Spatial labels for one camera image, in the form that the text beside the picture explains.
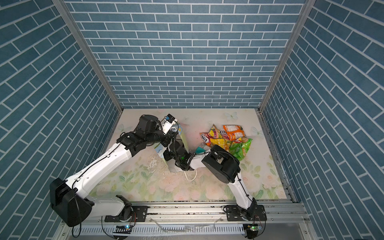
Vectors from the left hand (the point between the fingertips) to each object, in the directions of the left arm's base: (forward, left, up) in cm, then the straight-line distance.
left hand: (176, 133), depth 77 cm
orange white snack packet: (+14, -38, -19) cm, 44 cm away
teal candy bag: (+2, -15, -20) cm, 25 cm away
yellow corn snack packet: (+5, -26, -16) cm, 31 cm away
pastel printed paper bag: (-9, +7, +3) cm, 11 cm away
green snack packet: (-4, -35, -12) cm, 37 cm away
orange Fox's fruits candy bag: (+14, -30, -20) cm, 39 cm away
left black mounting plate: (-32, +18, -24) cm, 44 cm away
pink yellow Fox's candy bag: (+13, -22, -17) cm, 31 cm away
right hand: (+3, +11, -18) cm, 22 cm away
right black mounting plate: (-33, -29, -23) cm, 50 cm away
